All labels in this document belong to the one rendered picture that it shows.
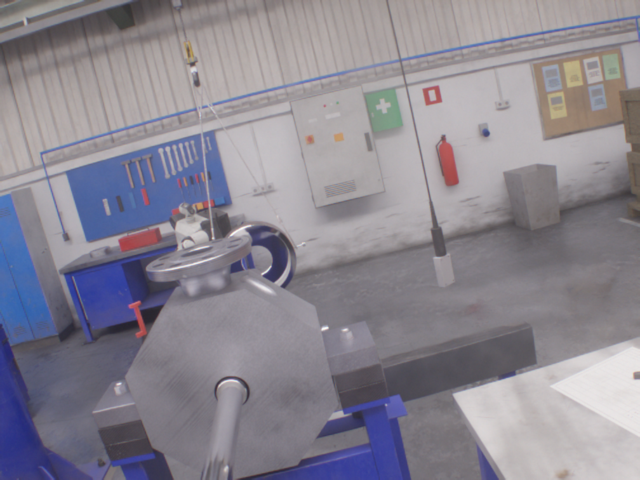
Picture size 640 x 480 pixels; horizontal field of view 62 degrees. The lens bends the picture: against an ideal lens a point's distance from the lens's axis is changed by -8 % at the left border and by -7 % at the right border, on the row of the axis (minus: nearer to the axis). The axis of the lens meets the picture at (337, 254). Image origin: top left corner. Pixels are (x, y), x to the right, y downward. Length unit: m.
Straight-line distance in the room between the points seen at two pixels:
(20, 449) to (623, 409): 2.84
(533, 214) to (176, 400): 5.52
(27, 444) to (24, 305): 3.83
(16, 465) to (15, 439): 0.14
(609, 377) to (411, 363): 0.62
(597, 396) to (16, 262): 6.26
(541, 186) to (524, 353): 4.70
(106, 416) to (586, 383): 1.21
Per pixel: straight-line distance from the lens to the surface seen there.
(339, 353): 1.38
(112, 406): 1.50
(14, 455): 3.34
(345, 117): 6.21
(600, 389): 1.53
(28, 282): 6.93
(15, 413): 3.30
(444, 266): 2.31
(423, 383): 1.88
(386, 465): 1.56
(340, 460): 1.53
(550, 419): 1.43
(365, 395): 1.43
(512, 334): 1.91
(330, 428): 1.71
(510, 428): 1.41
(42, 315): 6.98
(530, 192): 6.48
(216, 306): 1.33
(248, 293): 1.31
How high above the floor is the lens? 1.64
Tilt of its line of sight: 13 degrees down
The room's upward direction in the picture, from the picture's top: 13 degrees counter-clockwise
